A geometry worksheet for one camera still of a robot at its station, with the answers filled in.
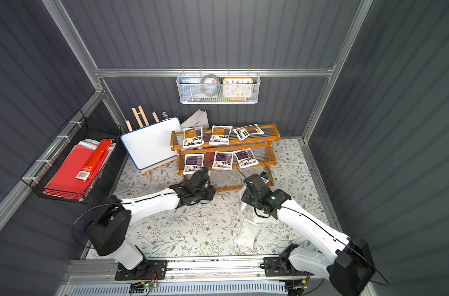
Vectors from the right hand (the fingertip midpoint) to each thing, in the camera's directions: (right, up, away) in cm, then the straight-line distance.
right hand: (246, 196), depth 80 cm
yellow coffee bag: (-24, +27, 0) cm, 36 cm away
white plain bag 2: (+1, -17, +1) cm, 17 cm away
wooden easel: (-49, +35, +8) cm, 61 cm away
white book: (-23, +38, +16) cm, 47 cm away
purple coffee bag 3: (-25, +15, +8) cm, 30 cm away
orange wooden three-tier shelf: (+10, +23, +14) cm, 29 cm away
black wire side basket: (-71, +30, -2) cm, 78 cm away
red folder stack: (-70, +8, -12) cm, 71 cm away
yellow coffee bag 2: (-11, +27, 0) cm, 30 cm away
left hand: (-14, 0, +7) cm, 15 cm away
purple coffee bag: (+1, +17, +9) cm, 19 cm away
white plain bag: (+3, -4, -15) cm, 16 cm away
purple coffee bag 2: (-10, +16, +9) cm, 21 cm away
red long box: (-62, +17, -8) cm, 64 cm away
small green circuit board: (-42, -34, -9) cm, 55 cm away
